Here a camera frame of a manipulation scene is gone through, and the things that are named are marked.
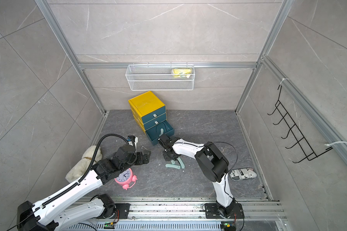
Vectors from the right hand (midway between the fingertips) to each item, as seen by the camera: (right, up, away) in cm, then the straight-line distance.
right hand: (171, 156), depth 94 cm
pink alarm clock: (-26, -10, -13) cm, 30 cm away
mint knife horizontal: (+1, -5, -5) cm, 7 cm away
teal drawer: (-11, +24, +4) cm, 26 cm away
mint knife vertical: (-7, +16, +10) cm, 20 cm away
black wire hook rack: (+60, +18, -28) cm, 69 cm away
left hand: (-14, +7, -17) cm, 23 cm away
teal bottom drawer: (-13, +15, +7) cm, 21 cm away
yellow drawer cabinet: (-13, +29, -4) cm, 32 cm away
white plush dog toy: (-48, -1, -15) cm, 51 cm away
